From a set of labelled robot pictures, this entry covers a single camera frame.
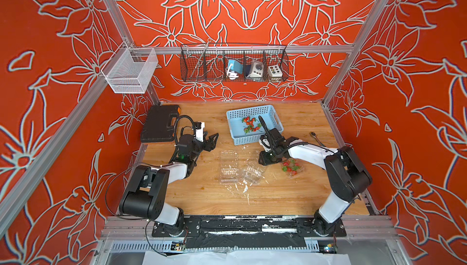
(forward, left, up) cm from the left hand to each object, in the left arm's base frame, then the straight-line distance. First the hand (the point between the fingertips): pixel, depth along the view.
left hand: (212, 132), depth 89 cm
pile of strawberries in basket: (+17, -19, -11) cm, 28 cm away
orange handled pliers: (+10, -56, -11) cm, 58 cm away
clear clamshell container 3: (-15, -21, -13) cm, 29 cm away
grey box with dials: (+27, -21, +19) cm, 39 cm away
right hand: (-8, -24, -11) cm, 28 cm away
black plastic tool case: (+9, +35, -9) cm, 37 cm away
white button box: (+29, -31, +16) cm, 45 cm away
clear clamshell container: (-11, -45, -11) cm, 48 cm away
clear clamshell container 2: (-15, -9, -12) cm, 22 cm away
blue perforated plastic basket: (+16, -16, -12) cm, 25 cm away
